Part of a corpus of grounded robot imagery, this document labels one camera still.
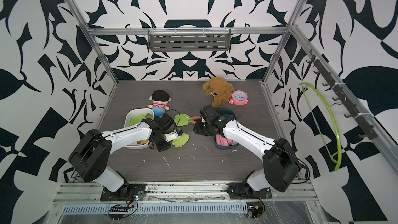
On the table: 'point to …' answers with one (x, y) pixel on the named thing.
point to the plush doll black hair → (160, 98)
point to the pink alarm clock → (239, 97)
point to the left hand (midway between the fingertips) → (165, 141)
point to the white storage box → (133, 117)
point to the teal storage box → (228, 112)
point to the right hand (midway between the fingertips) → (194, 127)
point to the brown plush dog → (219, 88)
